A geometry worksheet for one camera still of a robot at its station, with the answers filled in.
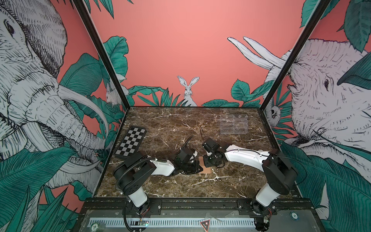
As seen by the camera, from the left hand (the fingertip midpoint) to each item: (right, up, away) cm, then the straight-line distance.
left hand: (205, 168), depth 84 cm
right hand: (0, +3, +3) cm, 5 cm away
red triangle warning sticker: (-2, -22, -16) cm, 27 cm away
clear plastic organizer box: (+23, +26, +21) cm, 41 cm away
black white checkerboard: (-49, +13, +11) cm, 52 cm away
